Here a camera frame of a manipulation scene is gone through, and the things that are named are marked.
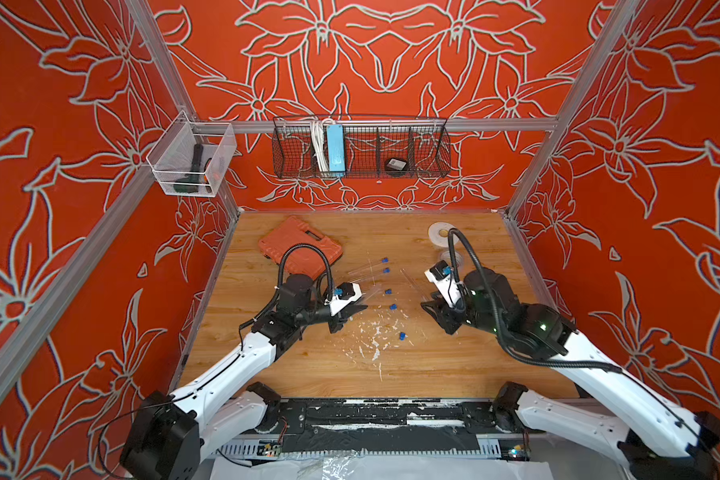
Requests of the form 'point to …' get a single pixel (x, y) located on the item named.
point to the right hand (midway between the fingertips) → (423, 299)
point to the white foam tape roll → (439, 234)
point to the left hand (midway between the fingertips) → (363, 300)
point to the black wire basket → (424, 143)
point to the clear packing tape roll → (445, 256)
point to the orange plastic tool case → (306, 259)
